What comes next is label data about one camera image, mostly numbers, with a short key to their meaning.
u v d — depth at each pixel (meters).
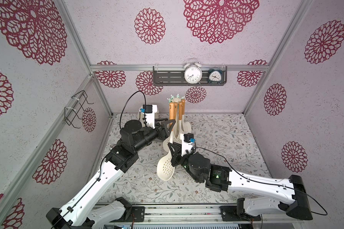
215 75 0.90
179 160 0.55
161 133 0.53
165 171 0.65
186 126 0.97
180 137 0.55
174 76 0.94
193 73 0.88
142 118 0.52
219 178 0.48
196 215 0.75
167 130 0.55
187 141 0.52
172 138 0.61
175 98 0.74
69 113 0.73
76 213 0.38
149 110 0.51
